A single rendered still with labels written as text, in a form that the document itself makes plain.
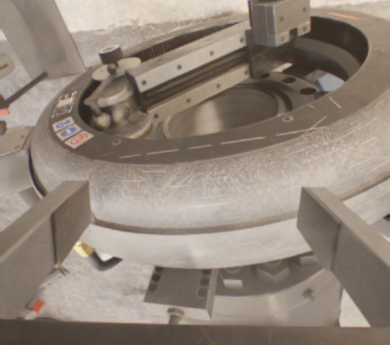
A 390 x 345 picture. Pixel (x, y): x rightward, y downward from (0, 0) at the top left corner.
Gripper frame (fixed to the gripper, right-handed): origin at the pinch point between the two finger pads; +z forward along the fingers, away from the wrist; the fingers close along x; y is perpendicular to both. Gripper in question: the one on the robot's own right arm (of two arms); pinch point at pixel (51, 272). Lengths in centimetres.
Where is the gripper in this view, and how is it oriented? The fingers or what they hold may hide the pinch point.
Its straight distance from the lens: 72.4
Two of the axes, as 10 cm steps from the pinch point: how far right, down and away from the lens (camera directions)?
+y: 0.8, 6.5, 7.5
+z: 8.2, -4.8, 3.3
